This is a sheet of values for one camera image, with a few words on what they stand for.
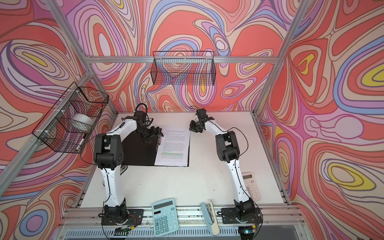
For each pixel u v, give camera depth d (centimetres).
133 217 73
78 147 70
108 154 57
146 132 88
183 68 99
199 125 86
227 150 65
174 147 99
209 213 72
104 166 58
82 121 70
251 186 82
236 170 66
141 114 86
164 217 72
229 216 73
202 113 91
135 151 94
